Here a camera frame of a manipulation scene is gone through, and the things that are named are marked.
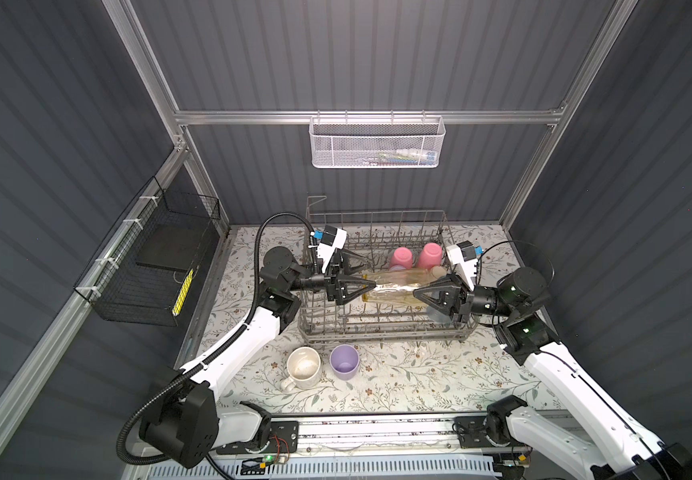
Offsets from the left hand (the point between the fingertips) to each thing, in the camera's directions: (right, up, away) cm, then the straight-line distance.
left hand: (375, 275), depth 62 cm
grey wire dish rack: (+4, +12, +55) cm, 57 cm away
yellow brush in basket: (-45, -5, +7) cm, 45 cm away
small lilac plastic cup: (-7, -26, +22) cm, 35 cm away
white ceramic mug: (-18, -28, +21) cm, 40 cm away
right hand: (+9, -5, -4) cm, 11 cm away
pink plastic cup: (+11, +4, +31) cm, 34 cm away
